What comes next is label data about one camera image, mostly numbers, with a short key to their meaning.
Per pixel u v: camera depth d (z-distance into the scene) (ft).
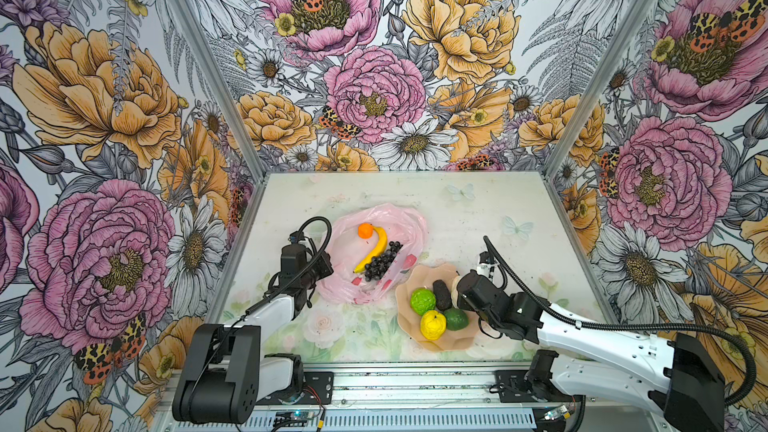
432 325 2.55
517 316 1.84
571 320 1.67
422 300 2.69
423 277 2.94
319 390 2.41
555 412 2.35
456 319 2.61
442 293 2.79
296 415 2.34
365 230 3.28
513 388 2.40
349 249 3.29
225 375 1.37
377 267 3.01
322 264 2.64
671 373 1.36
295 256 2.27
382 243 3.25
